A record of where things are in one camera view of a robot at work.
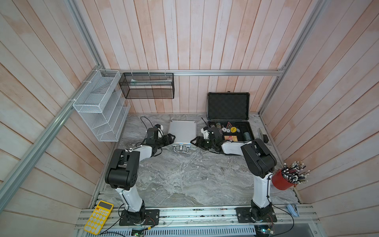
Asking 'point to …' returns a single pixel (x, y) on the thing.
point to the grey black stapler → (263, 137)
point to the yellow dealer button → (233, 129)
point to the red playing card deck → (231, 138)
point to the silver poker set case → (184, 132)
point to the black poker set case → (231, 111)
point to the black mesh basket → (147, 85)
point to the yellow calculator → (98, 219)
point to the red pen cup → (280, 182)
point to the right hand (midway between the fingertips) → (192, 142)
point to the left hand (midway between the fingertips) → (172, 139)
